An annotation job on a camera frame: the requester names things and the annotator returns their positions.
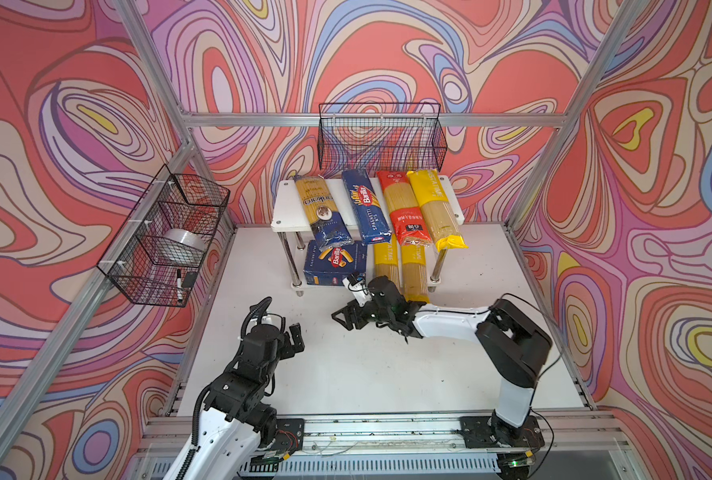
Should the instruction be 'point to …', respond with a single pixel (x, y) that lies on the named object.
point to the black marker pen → (179, 286)
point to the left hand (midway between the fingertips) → (288, 327)
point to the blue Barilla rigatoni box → (329, 266)
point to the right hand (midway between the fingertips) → (343, 315)
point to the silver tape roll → (185, 237)
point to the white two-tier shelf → (290, 216)
